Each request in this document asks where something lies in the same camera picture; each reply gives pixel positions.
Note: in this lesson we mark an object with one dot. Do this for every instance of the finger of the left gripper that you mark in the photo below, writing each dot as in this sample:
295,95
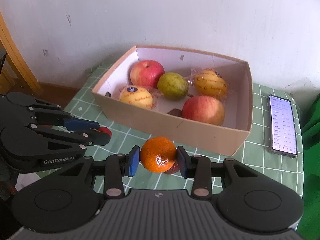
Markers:
28,110
35,138

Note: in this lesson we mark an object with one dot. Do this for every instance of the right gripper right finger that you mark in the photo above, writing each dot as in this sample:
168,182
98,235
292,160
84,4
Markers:
243,196

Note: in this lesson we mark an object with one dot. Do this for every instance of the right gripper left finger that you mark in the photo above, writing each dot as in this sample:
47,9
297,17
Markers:
71,196

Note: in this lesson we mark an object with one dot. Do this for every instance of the small red crabapple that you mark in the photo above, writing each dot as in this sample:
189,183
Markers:
173,169
105,130

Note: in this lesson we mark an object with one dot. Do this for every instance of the orange tangerine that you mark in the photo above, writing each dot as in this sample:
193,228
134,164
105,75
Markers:
158,154

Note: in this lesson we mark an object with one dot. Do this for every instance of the dark brown passion fruit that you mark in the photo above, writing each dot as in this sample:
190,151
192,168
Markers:
175,112

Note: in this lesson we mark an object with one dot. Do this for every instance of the green checkered tablecloth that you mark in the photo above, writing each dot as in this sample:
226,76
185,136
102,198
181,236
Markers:
255,151

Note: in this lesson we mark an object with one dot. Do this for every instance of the brown cardboard box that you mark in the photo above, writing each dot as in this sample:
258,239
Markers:
225,139

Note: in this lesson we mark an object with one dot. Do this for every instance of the smartphone with lit screen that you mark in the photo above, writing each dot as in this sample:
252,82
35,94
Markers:
283,132

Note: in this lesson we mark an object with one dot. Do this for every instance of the wrapped yellow pear with sticker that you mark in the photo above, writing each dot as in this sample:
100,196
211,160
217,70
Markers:
141,96

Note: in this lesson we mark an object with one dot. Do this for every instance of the green cloth bag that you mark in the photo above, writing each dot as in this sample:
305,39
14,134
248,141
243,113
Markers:
309,225

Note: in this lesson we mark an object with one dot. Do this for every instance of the large red apple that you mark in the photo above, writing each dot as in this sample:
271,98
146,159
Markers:
146,73

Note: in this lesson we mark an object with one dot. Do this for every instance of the green pear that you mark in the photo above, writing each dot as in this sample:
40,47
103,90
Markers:
173,86

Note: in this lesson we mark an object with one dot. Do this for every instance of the red apple front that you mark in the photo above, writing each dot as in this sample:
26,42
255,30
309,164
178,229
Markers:
205,109

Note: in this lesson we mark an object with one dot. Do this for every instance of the wrapped yellow pear right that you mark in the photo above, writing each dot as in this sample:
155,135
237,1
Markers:
208,82

